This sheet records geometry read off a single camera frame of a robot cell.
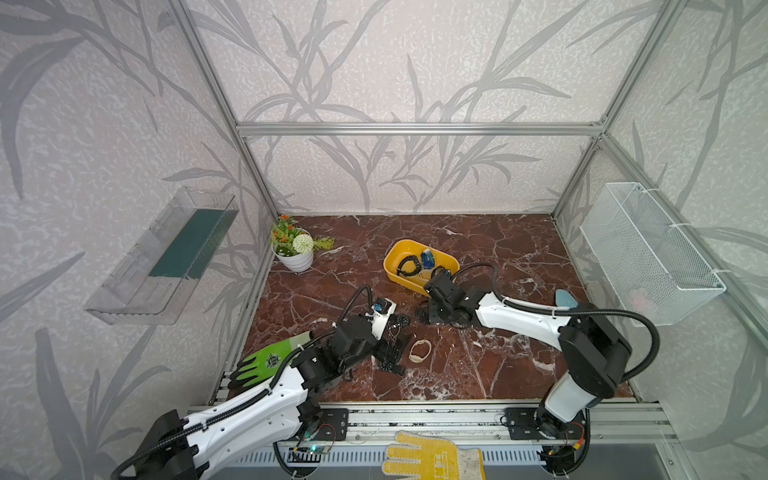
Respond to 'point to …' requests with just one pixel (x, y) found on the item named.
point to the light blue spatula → (564, 299)
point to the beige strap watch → (417, 359)
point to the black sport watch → (459, 318)
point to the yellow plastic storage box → (412, 264)
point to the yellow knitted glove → (439, 459)
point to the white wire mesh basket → (656, 274)
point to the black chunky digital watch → (409, 273)
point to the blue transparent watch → (428, 260)
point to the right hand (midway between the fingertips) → (431, 310)
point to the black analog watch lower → (391, 367)
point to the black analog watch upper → (397, 321)
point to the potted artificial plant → (293, 246)
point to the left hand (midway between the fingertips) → (398, 330)
